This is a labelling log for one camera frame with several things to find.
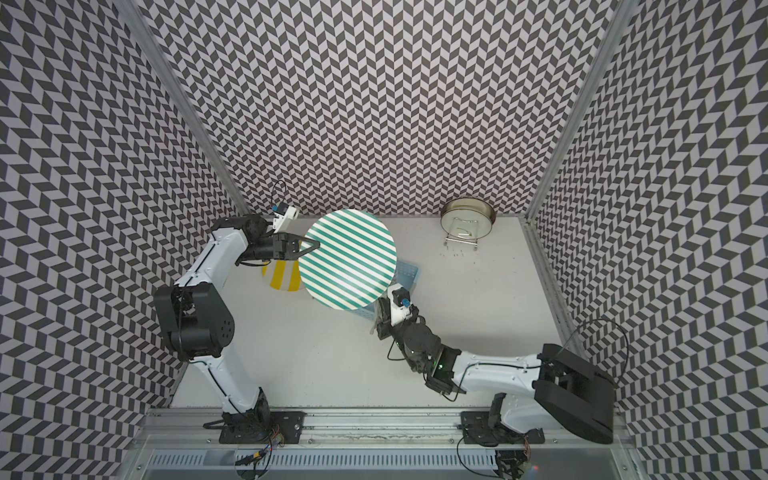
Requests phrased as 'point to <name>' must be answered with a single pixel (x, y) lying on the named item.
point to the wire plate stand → (465, 239)
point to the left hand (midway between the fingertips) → (317, 248)
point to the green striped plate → (355, 260)
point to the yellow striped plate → (283, 275)
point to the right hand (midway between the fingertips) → (380, 299)
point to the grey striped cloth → (376, 313)
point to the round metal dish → (467, 217)
